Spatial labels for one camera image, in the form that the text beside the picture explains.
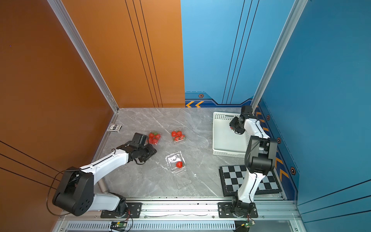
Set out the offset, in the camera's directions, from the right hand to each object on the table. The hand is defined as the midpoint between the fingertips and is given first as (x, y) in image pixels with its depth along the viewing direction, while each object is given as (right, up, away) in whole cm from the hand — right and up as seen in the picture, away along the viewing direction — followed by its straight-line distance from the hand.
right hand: (232, 124), depth 98 cm
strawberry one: (-35, -23, -12) cm, 44 cm away
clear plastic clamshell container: (-54, -9, 0) cm, 55 cm away
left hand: (-50, -16, -8) cm, 53 cm away
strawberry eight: (-41, -7, +4) cm, 41 cm away
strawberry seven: (-36, -9, -1) cm, 38 cm away
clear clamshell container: (-34, -5, +6) cm, 35 cm away
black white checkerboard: (-5, -29, -17) cm, 34 cm away
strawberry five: (-37, -6, +4) cm, 38 cm away
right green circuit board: (-1, -48, -28) cm, 55 cm away
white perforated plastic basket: (-4, -12, +3) cm, 13 cm away
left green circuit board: (-64, -50, -27) cm, 85 cm away
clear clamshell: (-35, -30, -13) cm, 48 cm away
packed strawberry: (-51, -8, +2) cm, 52 cm away
